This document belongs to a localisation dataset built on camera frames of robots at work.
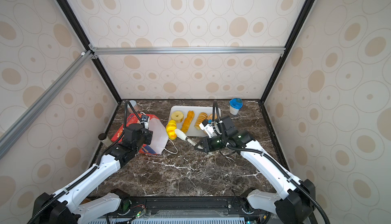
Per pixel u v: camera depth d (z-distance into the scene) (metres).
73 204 0.41
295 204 0.38
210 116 1.05
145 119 0.69
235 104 1.05
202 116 1.06
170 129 0.78
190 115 1.07
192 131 1.02
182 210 0.73
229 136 0.56
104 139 0.89
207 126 0.67
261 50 0.92
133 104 1.11
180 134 0.77
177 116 1.06
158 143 0.92
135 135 0.61
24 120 0.56
